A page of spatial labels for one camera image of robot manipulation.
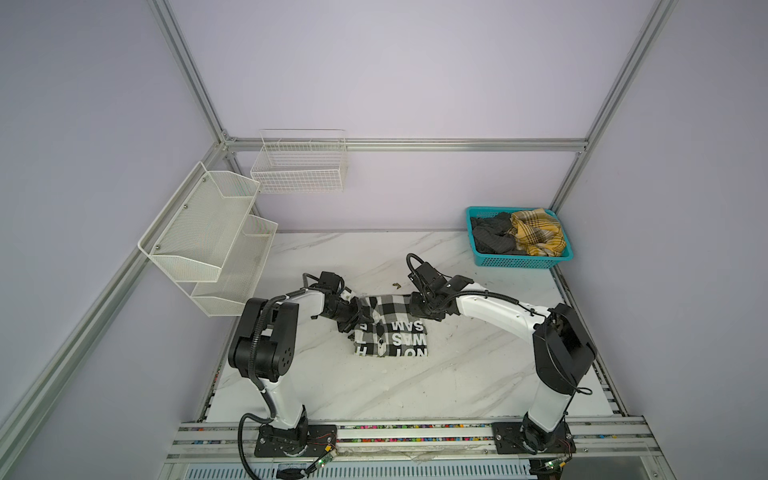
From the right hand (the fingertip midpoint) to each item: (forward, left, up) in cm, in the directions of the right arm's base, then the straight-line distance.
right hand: (411, 309), depth 89 cm
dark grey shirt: (+32, -30, 0) cm, 44 cm away
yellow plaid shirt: (+30, -45, +3) cm, 54 cm away
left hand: (-2, +12, -4) cm, 13 cm away
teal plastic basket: (+22, -34, -3) cm, 40 cm away
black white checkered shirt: (-5, +5, -4) cm, 8 cm away
